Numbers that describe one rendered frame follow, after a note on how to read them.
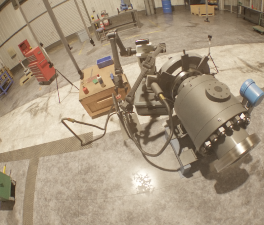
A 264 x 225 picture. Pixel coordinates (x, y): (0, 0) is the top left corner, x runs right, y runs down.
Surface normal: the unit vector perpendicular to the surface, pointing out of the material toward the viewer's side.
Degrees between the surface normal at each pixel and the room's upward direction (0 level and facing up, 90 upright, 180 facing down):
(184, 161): 0
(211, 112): 31
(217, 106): 18
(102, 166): 0
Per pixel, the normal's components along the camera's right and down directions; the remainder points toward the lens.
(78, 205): -0.23, -0.63
